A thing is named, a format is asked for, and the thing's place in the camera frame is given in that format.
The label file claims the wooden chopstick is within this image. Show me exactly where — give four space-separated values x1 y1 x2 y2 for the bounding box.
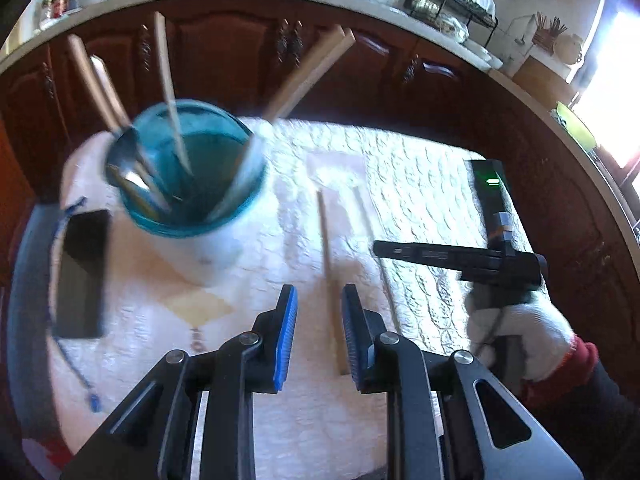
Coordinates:
207 24 347 221
317 188 349 376
352 185 399 330
219 28 357 216
154 12 192 177

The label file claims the metal spoon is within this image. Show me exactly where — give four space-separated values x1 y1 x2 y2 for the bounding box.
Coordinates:
104 125 170 221

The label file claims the grey kitchen countertop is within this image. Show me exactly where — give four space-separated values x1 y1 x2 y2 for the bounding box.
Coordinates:
1 0 639 266

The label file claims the right hand white glove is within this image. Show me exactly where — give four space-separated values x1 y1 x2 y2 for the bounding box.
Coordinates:
464 284 578 382

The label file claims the white embroidered table cloth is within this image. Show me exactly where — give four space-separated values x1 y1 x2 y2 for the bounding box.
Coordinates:
48 120 485 479

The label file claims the black smartphone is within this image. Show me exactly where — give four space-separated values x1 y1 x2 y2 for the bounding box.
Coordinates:
53 209 111 339

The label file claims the wooden cutting board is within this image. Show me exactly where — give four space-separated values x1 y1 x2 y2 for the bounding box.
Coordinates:
512 56 578 110

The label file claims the black dish rack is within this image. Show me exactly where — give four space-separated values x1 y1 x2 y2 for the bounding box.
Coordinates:
401 0 499 44

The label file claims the floral teal utensil holder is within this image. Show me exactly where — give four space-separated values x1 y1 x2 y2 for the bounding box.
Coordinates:
119 99 267 286

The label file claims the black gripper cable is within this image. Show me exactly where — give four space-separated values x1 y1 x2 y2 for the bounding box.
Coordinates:
474 303 507 356

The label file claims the blue phone lanyard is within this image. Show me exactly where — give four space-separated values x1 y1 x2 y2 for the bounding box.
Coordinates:
46 196 104 413

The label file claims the wall utensil basket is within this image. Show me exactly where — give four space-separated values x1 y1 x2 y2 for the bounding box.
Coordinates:
532 12 567 55

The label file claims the metal handled utensil in holder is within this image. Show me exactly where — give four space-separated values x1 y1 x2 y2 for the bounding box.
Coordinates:
90 55 154 178

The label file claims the wooden handled utensil in holder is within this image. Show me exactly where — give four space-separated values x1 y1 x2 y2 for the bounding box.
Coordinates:
67 35 120 133

